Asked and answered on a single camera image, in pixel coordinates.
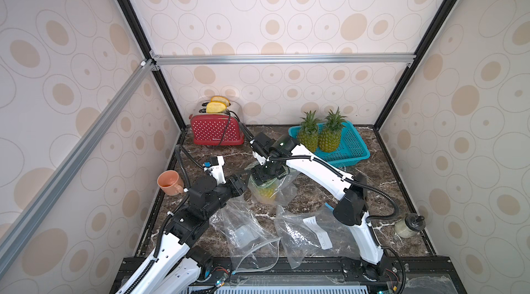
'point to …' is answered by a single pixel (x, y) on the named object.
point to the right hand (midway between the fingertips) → (259, 183)
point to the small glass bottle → (409, 226)
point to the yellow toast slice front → (215, 107)
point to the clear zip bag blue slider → (317, 233)
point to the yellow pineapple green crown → (308, 134)
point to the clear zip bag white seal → (251, 247)
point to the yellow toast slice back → (219, 98)
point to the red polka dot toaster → (209, 128)
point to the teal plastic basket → (352, 148)
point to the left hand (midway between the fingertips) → (252, 173)
